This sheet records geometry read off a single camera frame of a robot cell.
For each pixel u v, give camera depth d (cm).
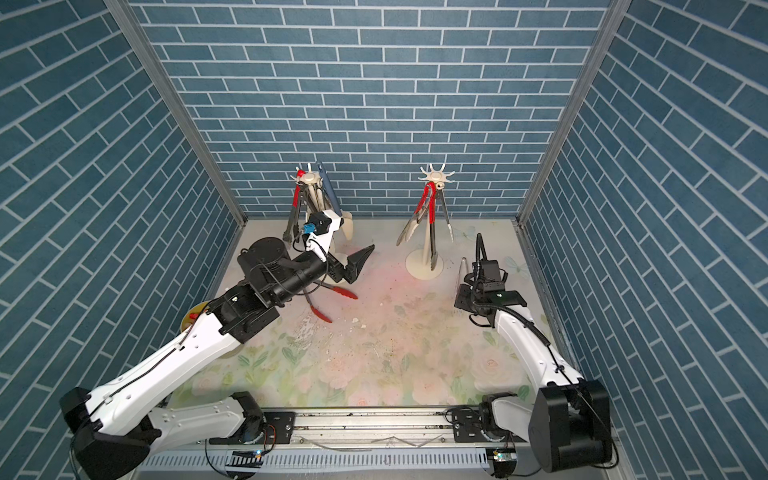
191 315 78
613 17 71
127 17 70
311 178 75
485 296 64
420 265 105
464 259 108
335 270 53
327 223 50
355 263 54
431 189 75
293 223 88
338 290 99
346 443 73
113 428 38
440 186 75
